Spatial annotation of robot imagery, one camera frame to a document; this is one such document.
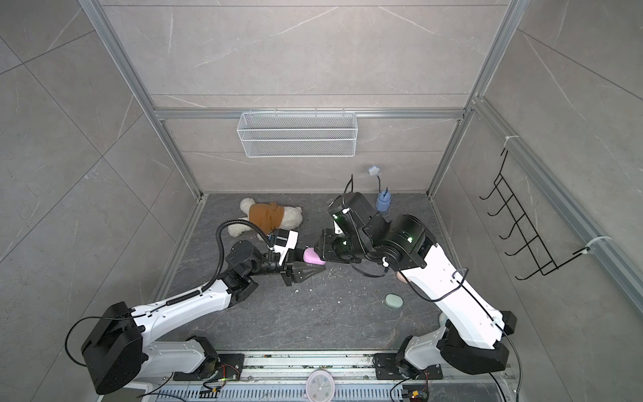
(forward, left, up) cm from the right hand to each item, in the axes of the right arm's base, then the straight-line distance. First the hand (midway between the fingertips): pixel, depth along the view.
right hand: (316, 248), depth 59 cm
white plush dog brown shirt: (+32, +22, -27) cm, 47 cm away
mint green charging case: (-1, -26, -35) cm, 44 cm away
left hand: (-1, -2, -3) cm, 4 cm away
